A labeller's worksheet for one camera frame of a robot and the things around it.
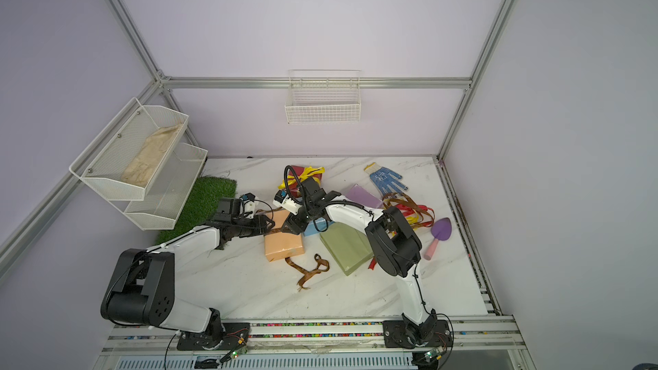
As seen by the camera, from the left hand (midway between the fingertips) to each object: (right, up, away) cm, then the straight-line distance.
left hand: (269, 227), depth 92 cm
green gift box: (+29, -5, -6) cm, 30 cm away
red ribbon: (+52, +6, +12) cm, 54 cm away
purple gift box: (+34, +11, +6) cm, 36 cm away
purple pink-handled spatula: (+65, -2, +5) cm, 66 cm away
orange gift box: (+6, -5, -6) cm, 10 cm away
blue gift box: (+17, +1, -10) cm, 20 cm away
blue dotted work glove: (+47, +17, +19) cm, 54 cm away
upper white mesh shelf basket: (-40, +26, -14) cm, 50 cm away
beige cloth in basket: (-34, +22, -15) cm, 43 cm away
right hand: (+8, +1, -2) cm, 8 cm away
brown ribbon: (+20, -13, -4) cm, 24 cm away
